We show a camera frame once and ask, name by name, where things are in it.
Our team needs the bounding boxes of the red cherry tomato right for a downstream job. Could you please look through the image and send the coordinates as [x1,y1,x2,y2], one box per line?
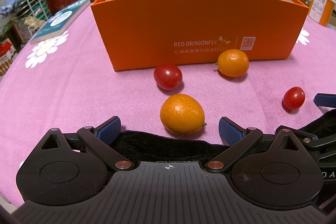
[282,86,305,111]

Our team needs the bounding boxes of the red cherry tomato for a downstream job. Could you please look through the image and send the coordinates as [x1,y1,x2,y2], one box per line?
[282,86,305,111]
[154,63,183,90]

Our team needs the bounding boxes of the pink floral tablecloth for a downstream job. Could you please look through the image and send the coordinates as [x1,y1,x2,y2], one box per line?
[1,9,335,206]

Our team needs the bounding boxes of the orange white paper pack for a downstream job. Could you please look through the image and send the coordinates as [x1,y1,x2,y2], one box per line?
[308,0,335,27]

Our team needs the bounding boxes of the orange kumquat by box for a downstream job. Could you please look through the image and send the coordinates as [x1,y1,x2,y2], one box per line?
[217,49,249,78]

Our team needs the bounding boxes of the orange kumquat near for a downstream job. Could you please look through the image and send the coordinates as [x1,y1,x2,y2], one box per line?
[159,94,205,135]

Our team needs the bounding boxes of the red cherry tomato centre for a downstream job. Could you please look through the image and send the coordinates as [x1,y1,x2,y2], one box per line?
[154,63,183,90]

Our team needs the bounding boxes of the teal book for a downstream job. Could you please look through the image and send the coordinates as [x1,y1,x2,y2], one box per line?
[29,0,91,44]

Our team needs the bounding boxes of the orange cardboard box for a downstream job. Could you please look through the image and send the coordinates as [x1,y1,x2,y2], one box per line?
[91,0,309,71]

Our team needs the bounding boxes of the white wire cart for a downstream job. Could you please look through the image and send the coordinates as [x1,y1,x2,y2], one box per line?
[1,0,51,43]

